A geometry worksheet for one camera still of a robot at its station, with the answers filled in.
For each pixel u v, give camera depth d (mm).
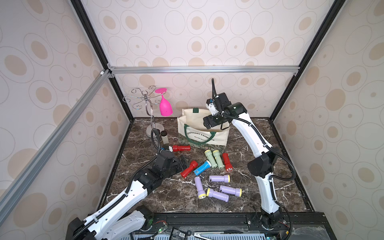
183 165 680
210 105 768
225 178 852
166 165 577
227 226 729
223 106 648
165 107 949
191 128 856
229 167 904
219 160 936
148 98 893
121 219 554
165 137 998
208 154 960
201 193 797
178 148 983
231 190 815
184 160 686
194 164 919
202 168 903
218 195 795
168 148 720
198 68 851
